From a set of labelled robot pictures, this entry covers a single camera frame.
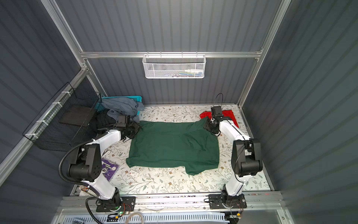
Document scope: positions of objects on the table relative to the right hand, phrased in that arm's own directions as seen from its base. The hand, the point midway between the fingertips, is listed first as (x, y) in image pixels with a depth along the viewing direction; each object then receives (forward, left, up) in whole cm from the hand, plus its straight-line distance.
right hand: (208, 127), depth 94 cm
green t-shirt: (-7, +29, -10) cm, 31 cm away
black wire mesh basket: (-14, +82, +22) cm, 86 cm away
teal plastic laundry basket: (+15, +79, +6) cm, 81 cm away
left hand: (+1, +48, 0) cm, 48 cm away
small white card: (-28, +47, -7) cm, 56 cm away
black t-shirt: (+2, +72, +5) cm, 73 cm away
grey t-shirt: (+20, +65, +1) cm, 68 cm away
